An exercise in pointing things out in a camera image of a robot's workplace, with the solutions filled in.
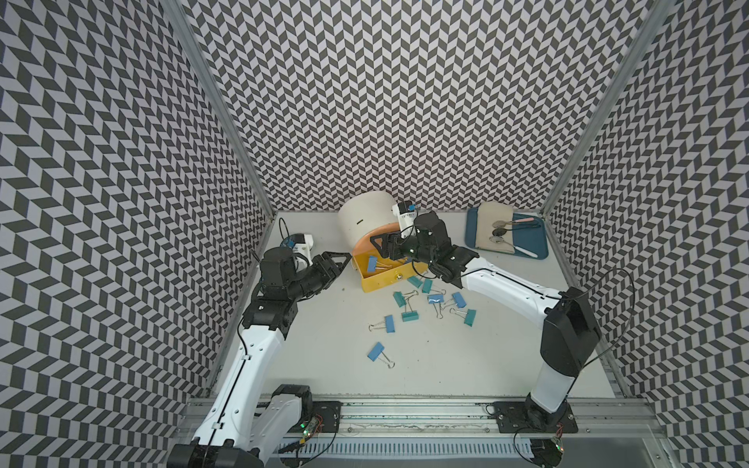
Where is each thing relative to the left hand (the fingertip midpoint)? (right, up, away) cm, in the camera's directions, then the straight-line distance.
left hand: (348, 262), depth 73 cm
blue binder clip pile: (+6, -2, +14) cm, 16 cm away
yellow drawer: (+7, -4, +16) cm, 17 cm away
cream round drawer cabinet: (+2, +13, +14) cm, 19 cm away
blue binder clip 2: (+10, -21, +16) cm, 28 cm away
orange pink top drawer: (+4, +4, +8) cm, 10 cm away
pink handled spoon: (+55, +12, +39) cm, 68 cm away
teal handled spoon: (+54, +8, +36) cm, 65 cm away
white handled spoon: (+52, +5, +36) cm, 63 cm away
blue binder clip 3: (+33, -15, +22) cm, 42 cm away
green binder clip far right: (+35, -19, +19) cm, 44 cm away
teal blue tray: (+63, +7, +36) cm, 73 cm away
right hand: (+8, +5, +7) cm, 12 cm away
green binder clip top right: (+23, -10, +24) cm, 35 cm away
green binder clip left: (+14, -14, +23) cm, 30 cm away
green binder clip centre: (+17, -18, +18) cm, 31 cm away
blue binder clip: (+7, -27, +11) cm, 30 cm away
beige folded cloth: (+50, +15, +43) cm, 68 cm away
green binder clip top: (+19, -9, +27) cm, 34 cm away
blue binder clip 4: (+25, -14, +22) cm, 36 cm away
